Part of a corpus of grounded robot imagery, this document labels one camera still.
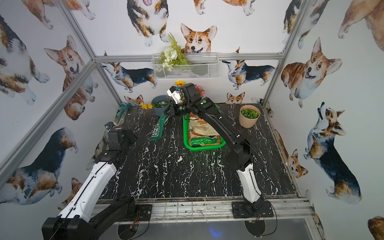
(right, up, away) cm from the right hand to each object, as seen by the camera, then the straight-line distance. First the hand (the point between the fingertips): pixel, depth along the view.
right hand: (169, 105), depth 76 cm
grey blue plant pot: (-14, +5, +39) cm, 41 cm away
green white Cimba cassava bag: (+14, -21, +15) cm, 29 cm away
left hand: (-23, -13, +5) cm, 26 cm away
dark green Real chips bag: (-5, -13, -1) cm, 14 cm away
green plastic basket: (+8, -23, +13) cm, 27 cm away
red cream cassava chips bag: (+15, -13, +20) cm, 28 cm away
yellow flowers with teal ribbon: (-46, +3, +45) cm, 65 cm away
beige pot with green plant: (+48, -4, +25) cm, 54 cm away
